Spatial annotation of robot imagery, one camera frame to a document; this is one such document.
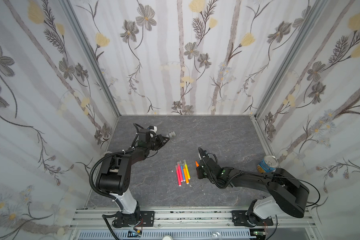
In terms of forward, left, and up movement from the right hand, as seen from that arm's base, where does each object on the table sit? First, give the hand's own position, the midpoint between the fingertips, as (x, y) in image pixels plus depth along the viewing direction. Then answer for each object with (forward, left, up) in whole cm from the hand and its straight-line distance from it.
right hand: (193, 165), depth 86 cm
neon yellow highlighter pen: (-1, +3, -6) cm, 7 cm away
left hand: (+17, +17, +5) cm, 24 cm away
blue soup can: (+1, -43, +5) cm, 43 cm away
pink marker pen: (-5, +8, -6) cm, 12 cm away
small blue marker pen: (-7, +5, -5) cm, 10 cm away
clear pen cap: (+27, +13, -7) cm, 31 cm away
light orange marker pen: (-4, +4, -6) cm, 8 cm away
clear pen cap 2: (+27, +15, -7) cm, 31 cm away
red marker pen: (-1, +7, -6) cm, 10 cm away
